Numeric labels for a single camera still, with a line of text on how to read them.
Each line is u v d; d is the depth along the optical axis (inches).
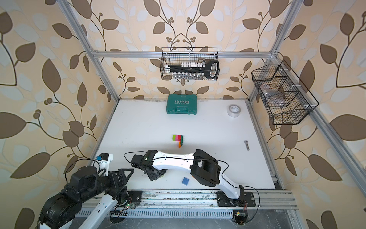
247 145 36.9
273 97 27.3
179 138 37.2
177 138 37.3
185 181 31.0
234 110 44.5
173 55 35.9
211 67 32.7
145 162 22.5
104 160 22.4
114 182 21.4
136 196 29.5
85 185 18.1
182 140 37.6
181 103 44.0
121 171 22.0
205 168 19.8
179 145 36.8
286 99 28.8
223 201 28.5
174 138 37.6
